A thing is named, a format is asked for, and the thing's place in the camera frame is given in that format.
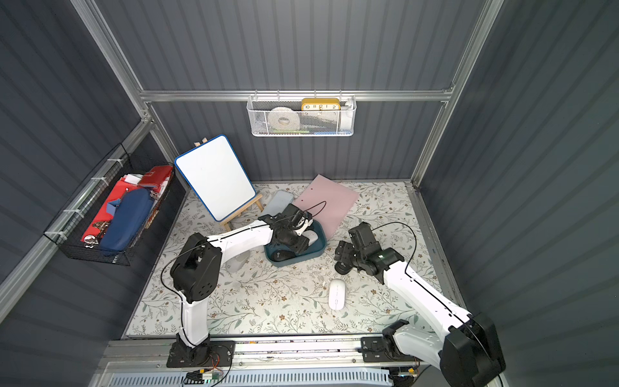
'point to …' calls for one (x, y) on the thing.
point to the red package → (155, 180)
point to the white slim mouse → (337, 294)
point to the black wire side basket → (64, 232)
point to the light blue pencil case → (278, 202)
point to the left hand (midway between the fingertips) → (304, 244)
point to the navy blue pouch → (121, 229)
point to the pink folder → (328, 201)
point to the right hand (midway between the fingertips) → (349, 251)
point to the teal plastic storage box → (315, 249)
